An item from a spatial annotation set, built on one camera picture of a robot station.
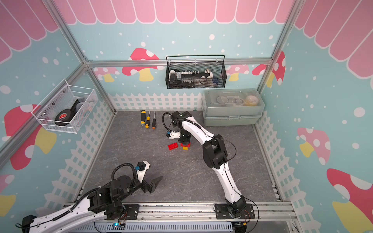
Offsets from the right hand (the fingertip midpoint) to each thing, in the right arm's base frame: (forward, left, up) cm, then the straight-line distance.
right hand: (187, 140), depth 95 cm
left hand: (-25, +16, +6) cm, 30 cm away
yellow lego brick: (-3, +2, -5) cm, 6 cm away
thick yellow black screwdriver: (+26, +36, -6) cm, 45 cm away
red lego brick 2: (-3, -1, -1) cm, 4 cm away
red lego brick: (-1, +10, -6) cm, 11 cm away
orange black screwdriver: (+21, +26, -5) cm, 34 cm away
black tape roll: (-5, +59, +29) cm, 66 cm away
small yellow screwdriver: (+20, +31, -5) cm, 37 cm away
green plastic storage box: (+23, -32, +7) cm, 40 cm away
